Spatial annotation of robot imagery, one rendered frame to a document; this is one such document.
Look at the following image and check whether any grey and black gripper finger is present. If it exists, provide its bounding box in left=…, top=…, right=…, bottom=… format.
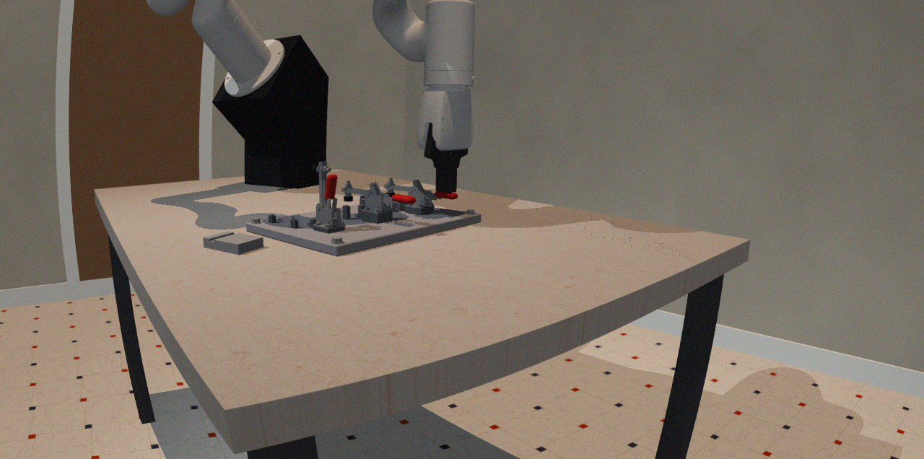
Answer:
left=424, top=123, right=453, bottom=193
left=450, top=149, right=468, bottom=193

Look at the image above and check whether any blue flat rectangular block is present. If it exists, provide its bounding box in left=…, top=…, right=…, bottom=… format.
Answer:
left=360, top=196, right=401, bottom=209

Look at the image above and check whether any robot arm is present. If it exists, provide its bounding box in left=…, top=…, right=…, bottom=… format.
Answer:
left=147, top=0, right=475, bottom=97

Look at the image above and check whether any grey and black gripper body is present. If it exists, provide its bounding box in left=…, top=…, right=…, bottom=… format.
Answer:
left=417, top=88, right=473, bottom=151

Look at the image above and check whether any grey toggle clamp with red handle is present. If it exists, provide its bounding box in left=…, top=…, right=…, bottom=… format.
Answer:
left=312, top=162, right=345, bottom=233
left=341, top=180, right=416, bottom=224
left=384, top=178, right=458, bottom=215

